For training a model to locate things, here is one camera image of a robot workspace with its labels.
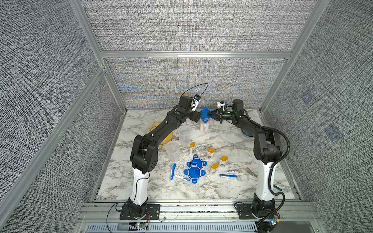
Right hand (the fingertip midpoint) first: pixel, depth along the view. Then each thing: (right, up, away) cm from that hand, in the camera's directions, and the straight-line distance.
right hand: (208, 110), depth 91 cm
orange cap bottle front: (+1, -32, -13) cm, 35 cm away
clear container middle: (-15, -17, +7) cm, 24 cm away
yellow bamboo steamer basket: (-26, -19, +7) cm, 33 cm away
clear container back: (0, -11, +12) cm, 16 cm away
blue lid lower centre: (-9, -38, -4) cm, 39 cm away
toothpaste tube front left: (-16, -40, -7) cm, 43 cm away
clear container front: (-23, -25, +7) cm, 34 cm away
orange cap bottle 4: (+7, -30, -9) cm, 32 cm away
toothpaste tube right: (+15, -37, -5) cm, 41 cm away
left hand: (-6, +2, 0) cm, 7 cm away
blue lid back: (-2, -4, +2) cm, 5 cm away
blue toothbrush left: (-22, -38, -5) cm, 44 cm away
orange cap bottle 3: (+1, -25, -5) cm, 26 cm away
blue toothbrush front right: (+11, -40, -5) cm, 41 cm away
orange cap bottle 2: (-10, -21, -4) cm, 24 cm away
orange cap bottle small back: (+1, -11, +12) cm, 16 cm away
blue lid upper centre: (-7, -32, 0) cm, 33 cm away
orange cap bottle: (-3, -10, +10) cm, 14 cm away
